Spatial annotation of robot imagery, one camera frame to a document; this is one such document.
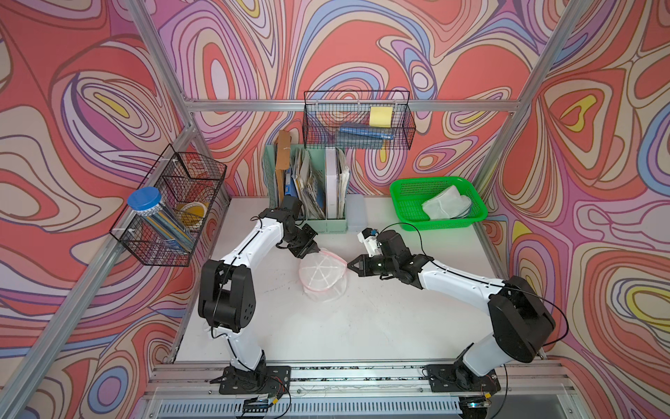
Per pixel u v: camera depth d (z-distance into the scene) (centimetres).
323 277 82
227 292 48
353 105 88
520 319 44
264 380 68
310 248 79
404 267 65
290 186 94
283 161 85
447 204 105
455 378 67
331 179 93
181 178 77
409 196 118
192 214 71
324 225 104
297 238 75
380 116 89
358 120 97
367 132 88
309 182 95
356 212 113
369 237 78
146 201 57
